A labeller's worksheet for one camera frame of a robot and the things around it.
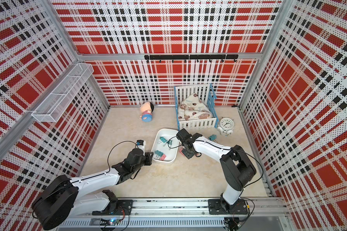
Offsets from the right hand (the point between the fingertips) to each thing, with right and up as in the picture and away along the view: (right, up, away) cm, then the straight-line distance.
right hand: (194, 150), depth 89 cm
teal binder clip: (-21, +5, +7) cm, 23 cm away
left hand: (-25, -2, -1) cm, 25 cm away
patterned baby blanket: (+1, +29, +29) cm, 40 cm away
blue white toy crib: (+13, +39, +26) cm, 49 cm away
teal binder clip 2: (-22, -3, +2) cm, 23 cm away
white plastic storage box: (-19, +2, +7) cm, 20 cm away
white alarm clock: (+25, +15, +15) cm, 32 cm away
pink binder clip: (-20, -5, +1) cm, 21 cm away
